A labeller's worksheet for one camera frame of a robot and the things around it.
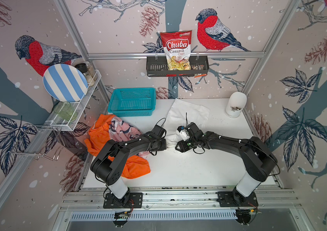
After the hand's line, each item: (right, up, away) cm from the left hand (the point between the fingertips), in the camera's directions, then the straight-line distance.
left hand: (166, 143), depth 92 cm
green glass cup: (-51, +22, -23) cm, 60 cm away
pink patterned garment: (-30, +8, 0) cm, 31 cm away
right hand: (+7, -1, -3) cm, 8 cm away
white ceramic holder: (+52, +27, +12) cm, 60 cm away
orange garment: (-46, +4, +3) cm, 46 cm away
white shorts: (+23, +19, +18) cm, 34 cm away
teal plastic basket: (-30, +29, +30) cm, 51 cm away
